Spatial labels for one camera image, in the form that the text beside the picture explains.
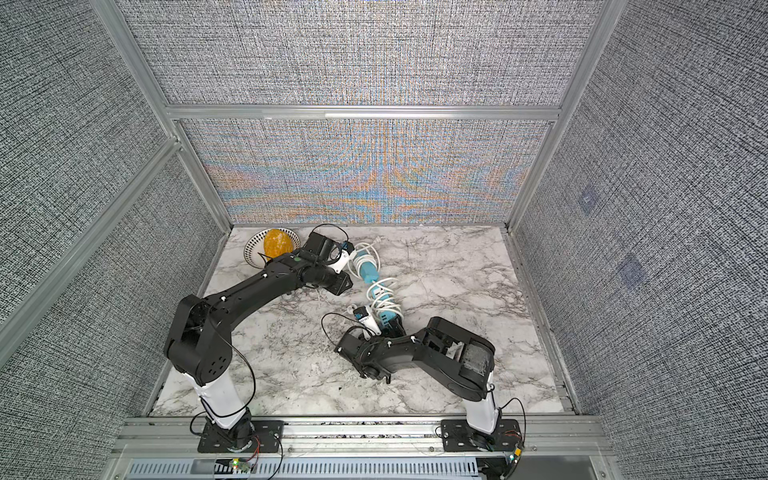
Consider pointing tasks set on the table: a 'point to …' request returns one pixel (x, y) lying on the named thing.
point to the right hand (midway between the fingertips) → (386, 319)
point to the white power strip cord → (373, 257)
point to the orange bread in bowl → (276, 243)
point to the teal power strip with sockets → (369, 270)
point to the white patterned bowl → (253, 251)
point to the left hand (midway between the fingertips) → (353, 279)
